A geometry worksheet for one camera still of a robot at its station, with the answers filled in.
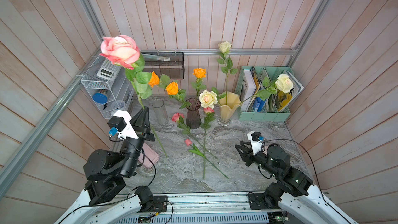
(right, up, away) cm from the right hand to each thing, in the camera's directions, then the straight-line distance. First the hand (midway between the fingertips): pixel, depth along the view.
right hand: (238, 143), depth 72 cm
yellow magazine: (+39, +23, +29) cm, 54 cm away
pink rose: (-11, +10, +32) cm, 35 cm away
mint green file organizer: (+13, +12, +30) cm, 35 cm away
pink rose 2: (-32, +10, +31) cm, 46 cm away
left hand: (-36, +16, -22) cm, 45 cm away
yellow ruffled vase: (0, +19, +17) cm, 25 cm away
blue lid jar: (-68, +23, +4) cm, 71 cm away
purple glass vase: (-22, +11, +30) cm, 38 cm away
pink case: (-47, -11, +14) cm, 50 cm away
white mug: (-69, +19, +23) cm, 75 cm away
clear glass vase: (-42, +11, +24) cm, 50 cm away
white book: (+11, +28, +18) cm, 35 cm away
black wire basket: (-35, +46, +38) cm, 69 cm away
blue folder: (+20, +19, +24) cm, 36 cm away
